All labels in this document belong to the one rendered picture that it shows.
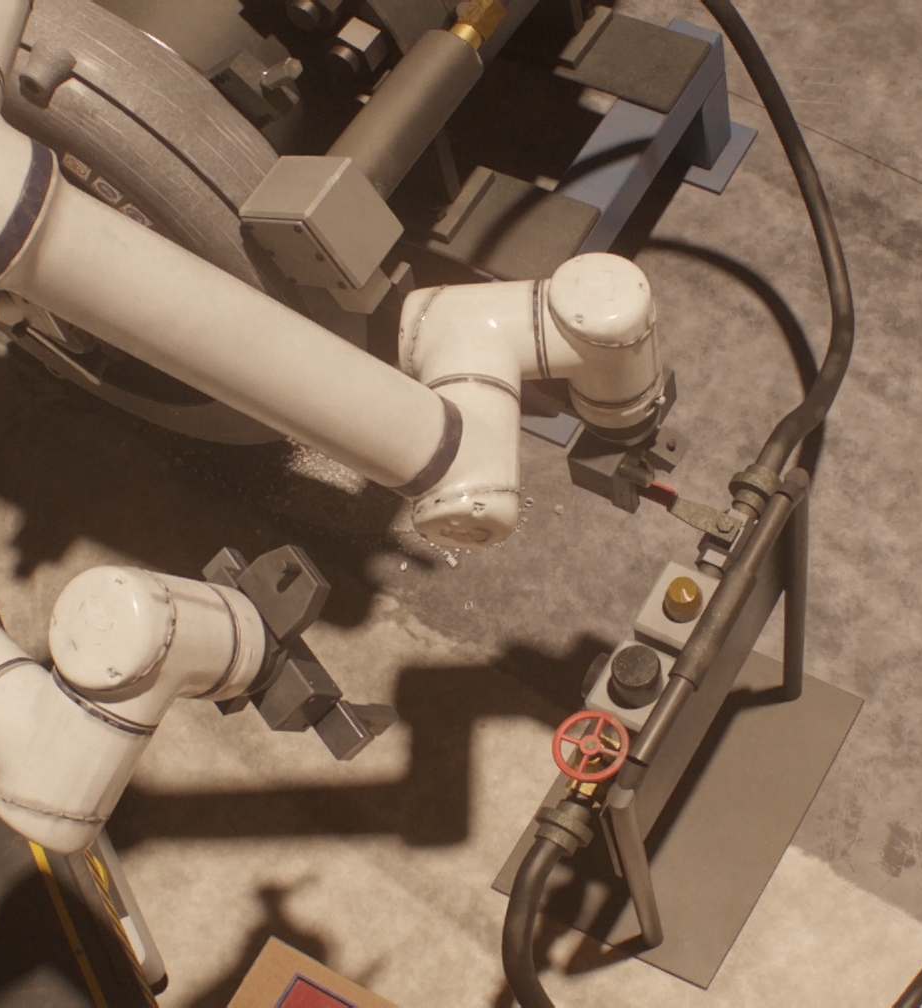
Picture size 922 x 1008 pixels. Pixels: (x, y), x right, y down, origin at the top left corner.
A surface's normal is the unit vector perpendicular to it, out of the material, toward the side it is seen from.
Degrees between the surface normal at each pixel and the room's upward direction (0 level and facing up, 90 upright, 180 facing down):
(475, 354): 17
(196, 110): 46
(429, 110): 63
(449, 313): 4
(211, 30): 37
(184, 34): 29
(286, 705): 24
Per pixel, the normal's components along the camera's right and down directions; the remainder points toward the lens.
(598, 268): -0.07, -0.61
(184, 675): 0.75, 0.53
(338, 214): 0.73, 0.16
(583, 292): -0.12, -0.40
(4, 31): 0.94, -0.15
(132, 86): 0.36, -0.17
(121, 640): -0.27, -0.13
